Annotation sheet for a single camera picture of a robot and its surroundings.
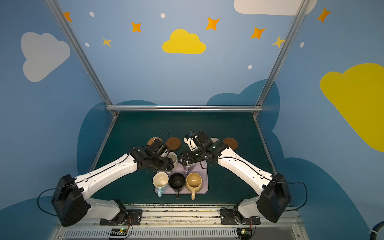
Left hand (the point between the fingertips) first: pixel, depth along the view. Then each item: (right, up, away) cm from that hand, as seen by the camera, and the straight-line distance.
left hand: (168, 165), depth 81 cm
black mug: (+4, -10, +3) cm, 11 cm away
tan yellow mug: (+14, -11, +5) cm, 19 cm away
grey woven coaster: (+11, +14, -9) cm, 20 cm away
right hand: (+10, +5, -4) cm, 12 cm away
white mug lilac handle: (+10, -2, +3) cm, 11 cm away
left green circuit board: (-24, -31, -8) cm, 40 cm away
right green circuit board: (+39, -32, -8) cm, 51 cm away
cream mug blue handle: (-5, -10, +3) cm, 12 cm away
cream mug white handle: (+4, +5, -8) cm, 10 cm away
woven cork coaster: (-16, +12, +23) cm, 31 cm away
